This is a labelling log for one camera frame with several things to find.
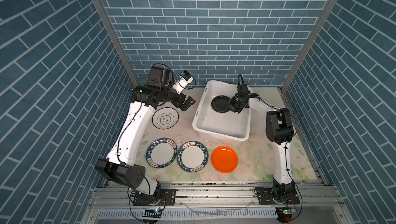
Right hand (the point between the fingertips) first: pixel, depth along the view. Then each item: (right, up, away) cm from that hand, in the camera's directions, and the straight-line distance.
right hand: (225, 104), depth 105 cm
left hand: (-22, +5, -33) cm, 41 cm away
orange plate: (-3, -30, -20) cm, 37 cm away
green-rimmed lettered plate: (-39, -28, -17) cm, 51 cm away
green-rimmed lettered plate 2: (-22, -30, -16) cm, 40 cm away
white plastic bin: (0, -16, -6) cm, 17 cm away
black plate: (-3, 0, +7) cm, 8 cm away
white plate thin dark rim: (-41, -9, -3) cm, 42 cm away
